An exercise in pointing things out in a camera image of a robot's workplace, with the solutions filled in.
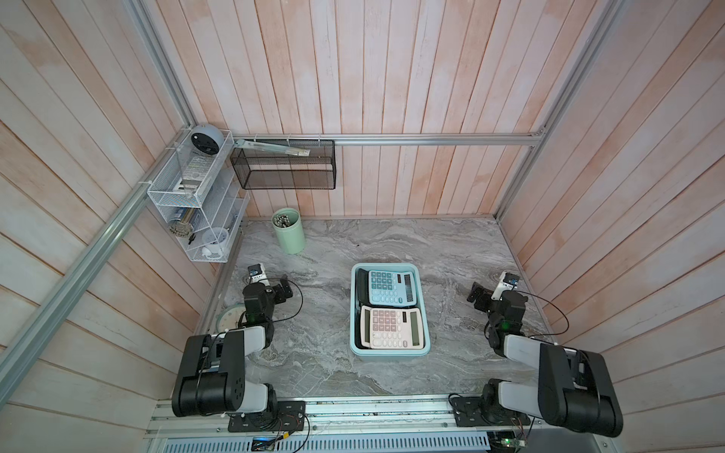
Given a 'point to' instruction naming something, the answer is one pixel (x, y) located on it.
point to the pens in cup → (282, 221)
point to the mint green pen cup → (292, 239)
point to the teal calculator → (392, 287)
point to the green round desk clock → (229, 316)
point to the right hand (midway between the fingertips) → (487, 284)
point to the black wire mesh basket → (258, 169)
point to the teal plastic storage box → (359, 296)
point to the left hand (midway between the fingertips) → (274, 280)
